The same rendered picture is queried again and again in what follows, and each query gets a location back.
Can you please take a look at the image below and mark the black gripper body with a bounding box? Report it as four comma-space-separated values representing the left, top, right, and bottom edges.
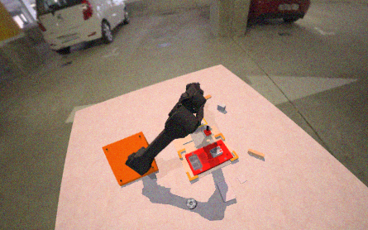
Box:
187, 105, 195, 114

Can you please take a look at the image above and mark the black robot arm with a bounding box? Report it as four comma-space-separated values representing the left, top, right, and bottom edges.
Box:
125, 82, 207, 176

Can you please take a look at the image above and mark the orange rectangular bar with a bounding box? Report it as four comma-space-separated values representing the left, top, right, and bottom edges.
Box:
247, 149, 265, 159

